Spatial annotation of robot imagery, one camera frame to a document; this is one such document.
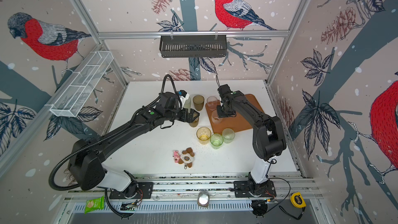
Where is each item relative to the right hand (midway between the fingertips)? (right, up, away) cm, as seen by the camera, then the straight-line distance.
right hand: (221, 115), depth 91 cm
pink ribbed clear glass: (-5, +8, +14) cm, 17 cm away
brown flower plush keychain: (-20, -21, -10) cm, 31 cm away
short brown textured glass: (-16, -5, +3) cm, 17 cm away
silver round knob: (-11, -30, -29) cm, 43 cm away
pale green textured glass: (+4, -11, -1) cm, 12 cm away
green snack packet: (-61, -38, -22) cm, 75 cm away
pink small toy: (-26, -21, -9) cm, 34 cm away
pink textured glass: (-4, -2, +1) cm, 4 cm away
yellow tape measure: (+32, -36, -23) cm, 53 cm away
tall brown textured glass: (-14, +9, +9) cm, 19 cm away
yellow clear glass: (-11, -11, -1) cm, 16 cm away
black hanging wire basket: (-18, +46, +14) cm, 51 cm away
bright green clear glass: (-3, -14, -3) cm, 15 cm away
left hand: (-16, +3, -14) cm, 22 cm away
